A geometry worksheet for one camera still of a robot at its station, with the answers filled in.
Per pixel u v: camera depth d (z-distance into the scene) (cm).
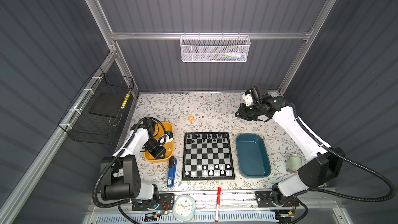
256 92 62
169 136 79
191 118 105
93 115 72
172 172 81
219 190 77
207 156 87
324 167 41
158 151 75
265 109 55
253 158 87
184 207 69
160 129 80
